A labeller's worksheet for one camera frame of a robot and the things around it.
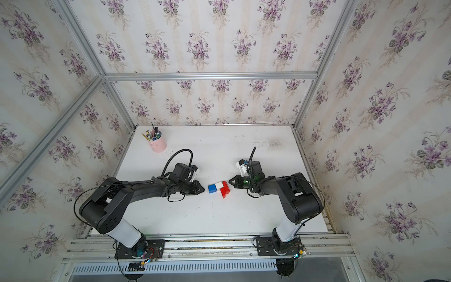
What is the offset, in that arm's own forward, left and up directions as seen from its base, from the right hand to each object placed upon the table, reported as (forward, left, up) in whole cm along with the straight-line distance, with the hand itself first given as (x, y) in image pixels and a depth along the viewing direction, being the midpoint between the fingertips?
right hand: (232, 182), depth 92 cm
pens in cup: (+26, +48, +8) cm, 55 cm away
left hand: (-5, +14, 0) cm, 15 cm away
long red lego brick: (-4, +4, 0) cm, 6 cm away
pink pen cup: (+20, +44, +6) cm, 48 cm away
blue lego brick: (-4, +11, 0) cm, 11 cm away
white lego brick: (-3, +7, +2) cm, 8 cm away
